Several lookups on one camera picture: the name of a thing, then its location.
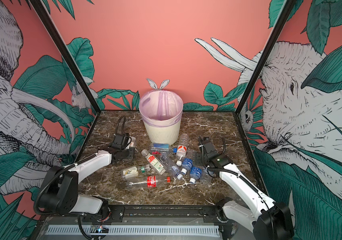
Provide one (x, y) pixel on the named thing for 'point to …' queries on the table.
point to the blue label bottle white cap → (187, 164)
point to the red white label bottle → (181, 151)
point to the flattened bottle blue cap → (162, 148)
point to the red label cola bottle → (145, 181)
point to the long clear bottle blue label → (173, 169)
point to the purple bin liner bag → (160, 108)
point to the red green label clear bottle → (157, 165)
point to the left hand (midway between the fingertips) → (131, 149)
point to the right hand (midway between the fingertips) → (198, 155)
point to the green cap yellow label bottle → (131, 171)
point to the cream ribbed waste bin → (165, 134)
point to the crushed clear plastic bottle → (205, 178)
